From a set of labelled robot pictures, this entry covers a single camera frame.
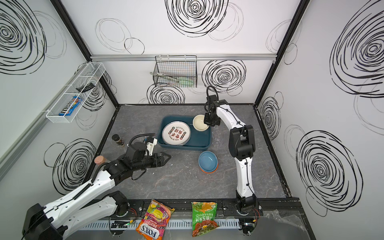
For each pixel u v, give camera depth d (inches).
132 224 27.3
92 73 36.0
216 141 38.7
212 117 33.2
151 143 27.8
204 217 26.3
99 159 31.1
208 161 33.3
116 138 35.2
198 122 39.0
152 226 26.3
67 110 27.4
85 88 30.2
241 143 22.3
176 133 39.2
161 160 26.8
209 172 32.5
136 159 23.5
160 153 27.0
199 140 38.2
